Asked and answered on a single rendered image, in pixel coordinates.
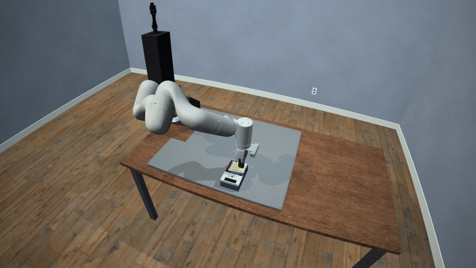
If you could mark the dark blue and white dock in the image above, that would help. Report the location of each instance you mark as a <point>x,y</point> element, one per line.
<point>232,180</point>

